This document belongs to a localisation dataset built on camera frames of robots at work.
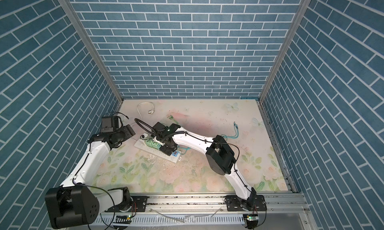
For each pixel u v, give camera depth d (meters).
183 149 0.93
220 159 0.52
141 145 0.92
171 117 1.09
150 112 1.11
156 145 0.87
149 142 0.88
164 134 0.65
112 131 0.63
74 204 0.39
